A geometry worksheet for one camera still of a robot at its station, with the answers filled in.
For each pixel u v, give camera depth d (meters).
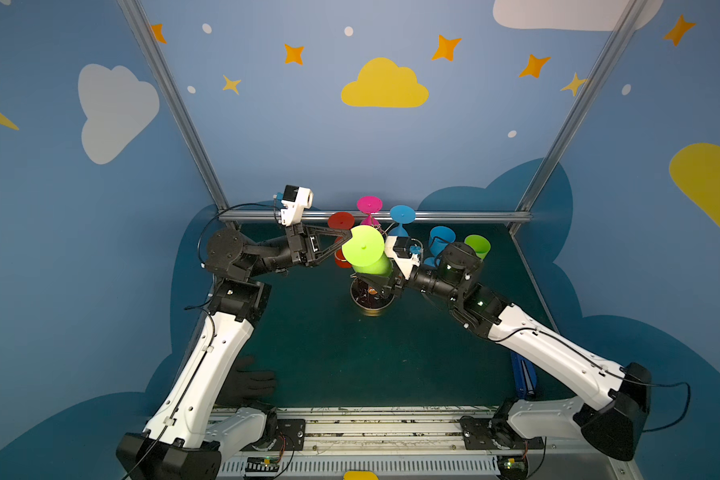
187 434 0.37
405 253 0.50
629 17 0.70
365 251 0.51
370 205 0.87
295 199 0.51
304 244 0.49
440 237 0.98
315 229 0.50
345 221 0.82
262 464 0.73
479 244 0.98
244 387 0.79
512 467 0.73
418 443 0.74
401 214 0.84
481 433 0.76
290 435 0.75
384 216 0.84
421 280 0.56
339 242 0.51
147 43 0.73
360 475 0.69
